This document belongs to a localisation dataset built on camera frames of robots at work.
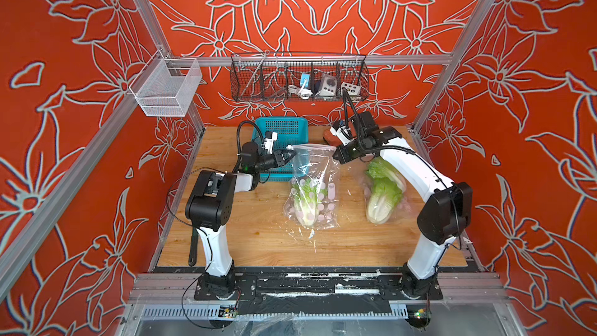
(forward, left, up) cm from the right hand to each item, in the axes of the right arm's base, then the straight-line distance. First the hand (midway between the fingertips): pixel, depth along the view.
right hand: (330, 154), depth 84 cm
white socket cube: (+26, -10, +10) cm, 30 cm away
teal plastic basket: (+27, +17, -15) cm, 36 cm away
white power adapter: (+25, 0, +13) cm, 28 cm away
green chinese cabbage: (-12, +9, -9) cm, 17 cm away
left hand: (+3, +13, -4) cm, 14 cm away
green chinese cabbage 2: (-7, -23, -11) cm, 26 cm away
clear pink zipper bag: (0, +5, -5) cm, 7 cm away
